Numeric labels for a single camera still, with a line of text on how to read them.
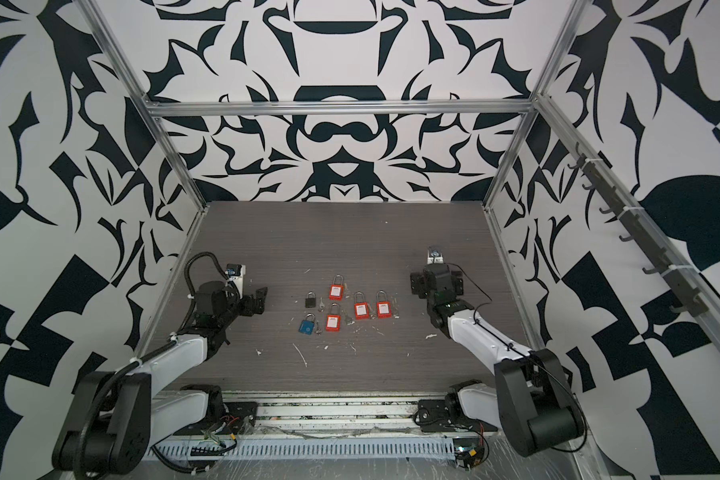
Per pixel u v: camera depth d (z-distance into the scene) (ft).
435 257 2.49
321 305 3.08
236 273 2.57
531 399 1.36
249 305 2.65
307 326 2.92
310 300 3.09
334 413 2.49
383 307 3.01
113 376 1.43
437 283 2.20
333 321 2.93
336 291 3.09
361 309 3.00
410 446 2.34
